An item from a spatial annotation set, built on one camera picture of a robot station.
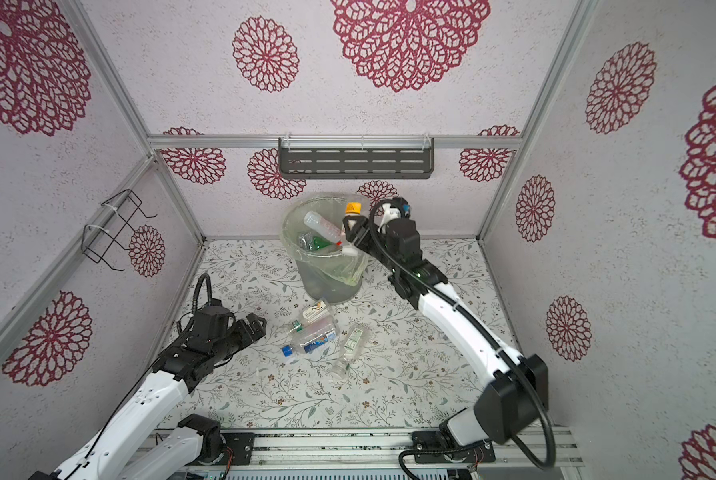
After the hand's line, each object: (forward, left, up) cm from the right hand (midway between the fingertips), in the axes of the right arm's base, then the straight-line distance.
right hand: (351, 217), depth 71 cm
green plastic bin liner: (+14, +14, -18) cm, 27 cm away
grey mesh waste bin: (+5, +12, -36) cm, 38 cm away
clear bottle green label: (-15, -1, -34) cm, 37 cm away
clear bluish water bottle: (+11, +16, -19) cm, 27 cm away
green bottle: (+15, +13, -24) cm, 31 cm away
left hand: (-17, +27, -27) cm, 42 cm away
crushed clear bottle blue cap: (-12, +11, -37) cm, 41 cm away
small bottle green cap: (-6, +11, -33) cm, 35 cm away
